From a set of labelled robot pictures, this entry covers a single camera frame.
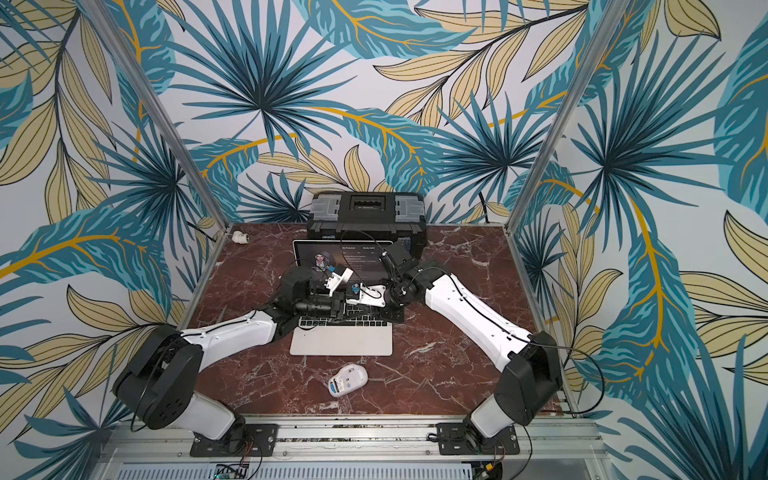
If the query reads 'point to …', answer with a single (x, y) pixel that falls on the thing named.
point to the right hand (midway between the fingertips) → (377, 304)
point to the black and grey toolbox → (396, 216)
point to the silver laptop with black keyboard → (364, 329)
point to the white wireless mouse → (347, 379)
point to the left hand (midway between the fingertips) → (367, 315)
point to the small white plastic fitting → (239, 237)
